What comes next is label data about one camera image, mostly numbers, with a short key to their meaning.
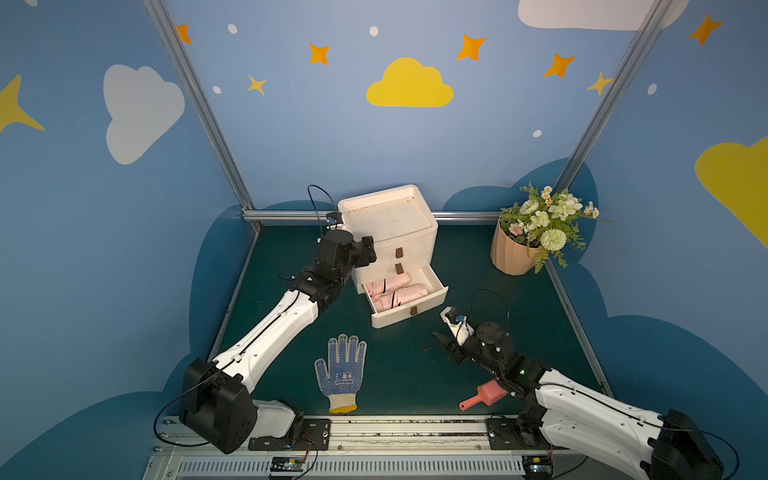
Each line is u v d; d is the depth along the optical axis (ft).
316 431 2.46
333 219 2.17
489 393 2.57
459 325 2.21
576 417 1.70
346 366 2.82
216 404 1.29
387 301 3.14
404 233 2.90
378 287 3.23
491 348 1.98
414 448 2.42
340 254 1.87
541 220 2.75
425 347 2.94
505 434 2.44
